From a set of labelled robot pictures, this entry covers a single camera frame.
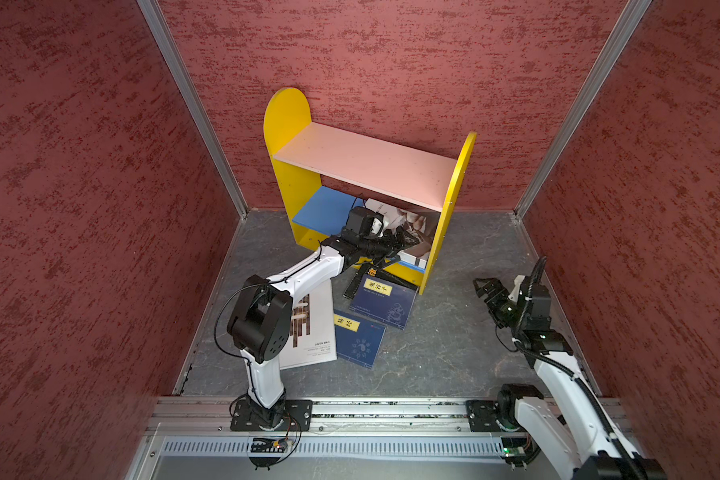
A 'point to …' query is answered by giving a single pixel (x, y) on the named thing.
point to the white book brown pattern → (312, 337)
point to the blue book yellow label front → (357, 339)
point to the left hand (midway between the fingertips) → (411, 254)
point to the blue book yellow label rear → (385, 301)
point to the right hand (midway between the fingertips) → (474, 294)
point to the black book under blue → (369, 269)
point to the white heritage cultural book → (422, 224)
